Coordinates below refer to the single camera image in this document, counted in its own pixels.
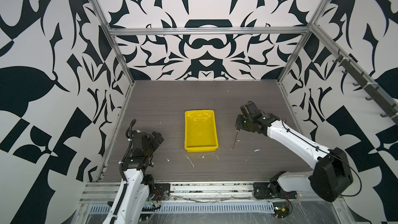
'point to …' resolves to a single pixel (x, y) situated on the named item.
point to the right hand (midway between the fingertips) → (237, 121)
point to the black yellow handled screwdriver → (239, 126)
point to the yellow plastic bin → (200, 131)
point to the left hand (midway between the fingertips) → (156, 136)
